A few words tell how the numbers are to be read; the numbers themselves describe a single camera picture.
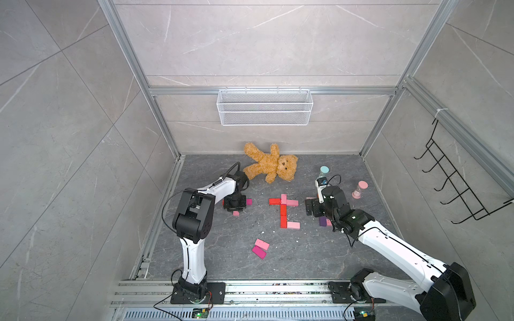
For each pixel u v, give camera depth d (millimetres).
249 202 972
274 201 984
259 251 837
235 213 929
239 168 904
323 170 1009
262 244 854
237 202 849
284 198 996
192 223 534
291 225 906
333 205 602
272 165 1064
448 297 386
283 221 921
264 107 1006
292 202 996
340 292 735
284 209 963
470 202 624
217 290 735
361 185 951
